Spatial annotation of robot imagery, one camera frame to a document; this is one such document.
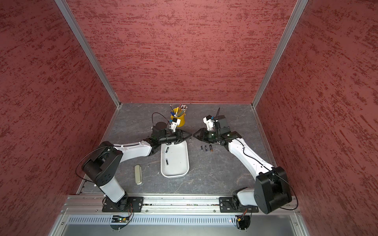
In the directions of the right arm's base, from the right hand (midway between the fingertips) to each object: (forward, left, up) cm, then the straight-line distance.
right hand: (194, 138), depth 80 cm
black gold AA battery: (+2, -11, -17) cm, 20 cm away
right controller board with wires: (-37, -23, -19) cm, 48 cm away
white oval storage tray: (-6, +13, -16) cm, 21 cm away
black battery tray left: (+2, +18, -16) cm, 24 cm away
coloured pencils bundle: (+26, +10, -6) cm, 29 cm away
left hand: (+2, +2, -1) cm, 3 cm away
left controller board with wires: (-35, +40, -18) cm, 56 cm away
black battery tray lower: (-8, +17, -16) cm, 25 cm away
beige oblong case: (-15, +33, -14) cm, 39 cm away
